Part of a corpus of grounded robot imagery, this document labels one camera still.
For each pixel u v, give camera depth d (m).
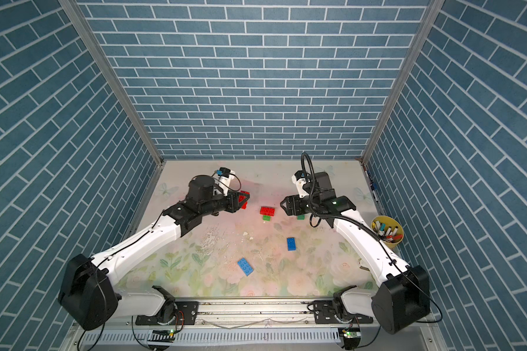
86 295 0.40
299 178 0.71
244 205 0.76
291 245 0.89
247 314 0.75
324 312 0.74
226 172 0.70
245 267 0.83
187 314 0.73
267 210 0.96
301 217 0.96
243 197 0.76
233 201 0.68
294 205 0.69
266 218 0.98
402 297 0.39
